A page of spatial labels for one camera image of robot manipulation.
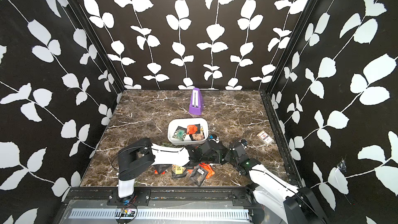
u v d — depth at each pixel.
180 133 0.96
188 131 0.96
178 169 0.82
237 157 0.66
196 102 1.01
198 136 0.95
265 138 0.93
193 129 0.98
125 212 0.70
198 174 0.80
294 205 0.41
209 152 0.67
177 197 0.75
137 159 0.51
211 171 0.82
